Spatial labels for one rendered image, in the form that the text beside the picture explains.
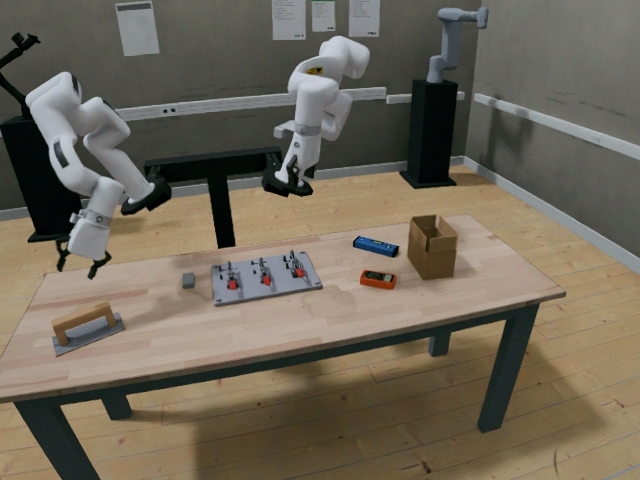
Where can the small brown cardboard box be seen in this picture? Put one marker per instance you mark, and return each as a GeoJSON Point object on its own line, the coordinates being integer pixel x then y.
{"type": "Point", "coordinates": [430, 252]}

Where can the blue spirit level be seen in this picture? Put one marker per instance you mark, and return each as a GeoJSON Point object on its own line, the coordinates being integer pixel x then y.
{"type": "Point", "coordinates": [375, 246]}

